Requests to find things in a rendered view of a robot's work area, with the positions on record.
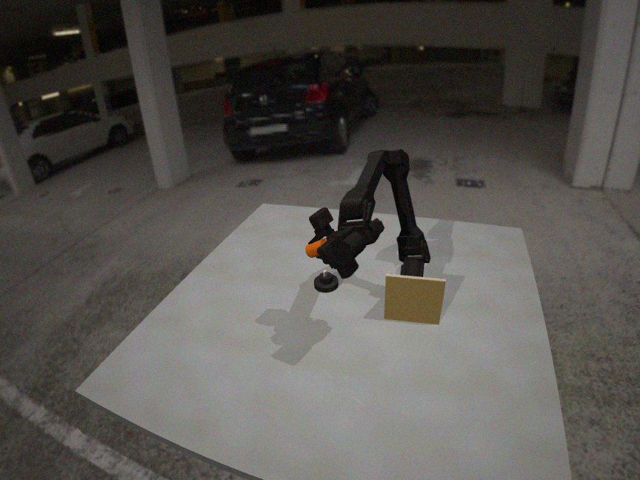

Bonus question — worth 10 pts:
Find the orange knob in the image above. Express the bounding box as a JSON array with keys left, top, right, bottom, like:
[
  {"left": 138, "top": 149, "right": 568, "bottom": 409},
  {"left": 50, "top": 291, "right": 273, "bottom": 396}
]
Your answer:
[{"left": 305, "top": 239, "right": 327, "bottom": 258}]

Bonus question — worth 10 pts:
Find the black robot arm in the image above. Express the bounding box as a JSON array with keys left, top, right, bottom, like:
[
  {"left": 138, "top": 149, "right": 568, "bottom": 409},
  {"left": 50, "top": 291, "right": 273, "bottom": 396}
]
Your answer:
[{"left": 317, "top": 149, "right": 430, "bottom": 277}]

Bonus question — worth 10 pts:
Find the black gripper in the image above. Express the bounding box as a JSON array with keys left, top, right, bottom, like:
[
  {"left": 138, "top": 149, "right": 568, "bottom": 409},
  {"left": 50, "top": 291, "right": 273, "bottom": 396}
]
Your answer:
[{"left": 308, "top": 207, "right": 359, "bottom": 279}]

